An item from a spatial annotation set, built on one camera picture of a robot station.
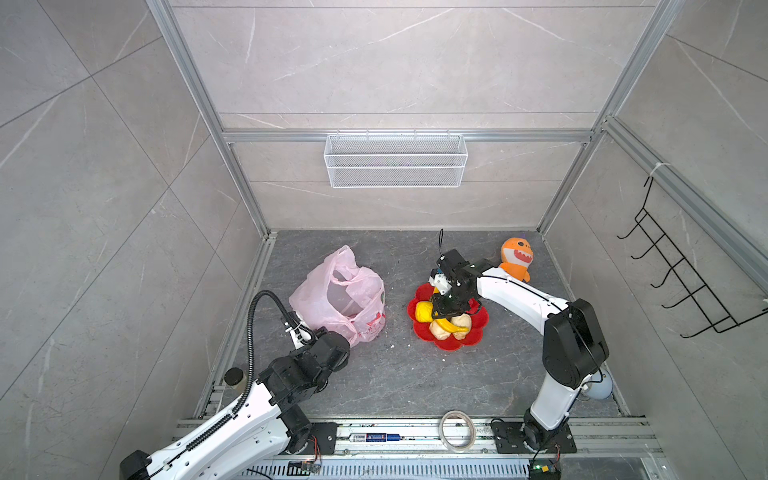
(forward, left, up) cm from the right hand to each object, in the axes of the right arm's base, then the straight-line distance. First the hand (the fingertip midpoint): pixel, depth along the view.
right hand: (437, 311), depth 89 cm
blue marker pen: (-32, +19, -6) cm, 37 cm away
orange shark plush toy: (+21, -30, +1) cm, 37 cm away
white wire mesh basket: (+46, +11, +23) cm, 53 cm away
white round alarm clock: (-23, -39, -1) cm, 46 cm away
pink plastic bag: (+7, +31, 0) cm, 31 cm away
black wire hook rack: (-16, -53, +25) cm, 61 cm away
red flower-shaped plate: (+1, -13, -3) cm, 14 cm away
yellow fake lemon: (0, +4, 0) cm, 4 cm away
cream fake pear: (-6, 0, -2) cm, 6 cm away
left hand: (-8, +32, +9) cm, 34 cm away
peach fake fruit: (-3, -7, -1) cm, 8 cm away
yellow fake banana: (-6, -3, +1) cm, 7 cm away
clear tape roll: (-34, -1, -6) cm, 35 cm away
